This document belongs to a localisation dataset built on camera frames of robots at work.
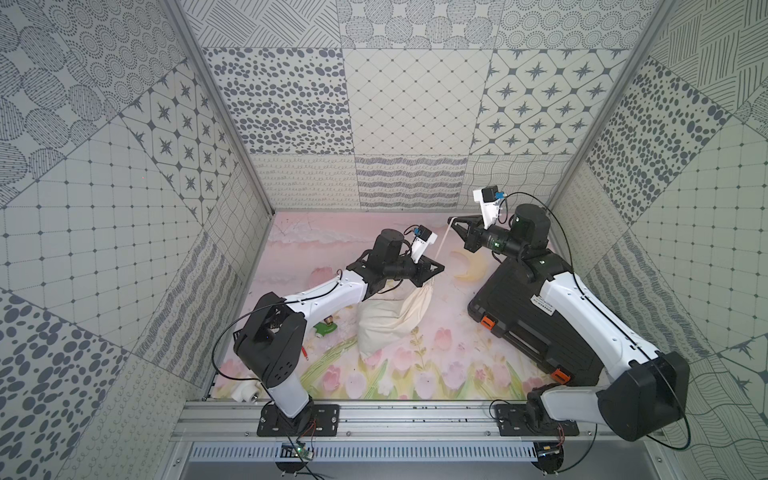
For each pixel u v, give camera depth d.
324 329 0.88
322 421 0.73
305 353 0.85
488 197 0.64
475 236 0.65
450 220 0.71
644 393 0.39
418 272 0.74
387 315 0.86
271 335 0.49
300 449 0.70
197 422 0.76
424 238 0.73
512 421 0.73
